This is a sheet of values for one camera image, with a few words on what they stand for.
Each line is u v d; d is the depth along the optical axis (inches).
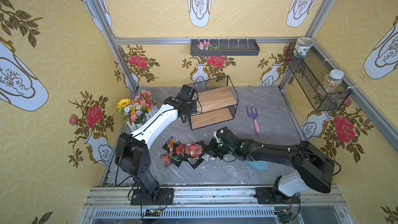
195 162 32.9
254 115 41.4
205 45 34.5
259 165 33.1
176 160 32.7
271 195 28.8
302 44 33.3
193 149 32.9
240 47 36.4
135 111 34.2
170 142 36.2
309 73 35.1
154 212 28.8
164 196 28.8
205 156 33.7
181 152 34.4
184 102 24.1
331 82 25.7
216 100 36.4
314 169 16.9
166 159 33.7
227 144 25.9
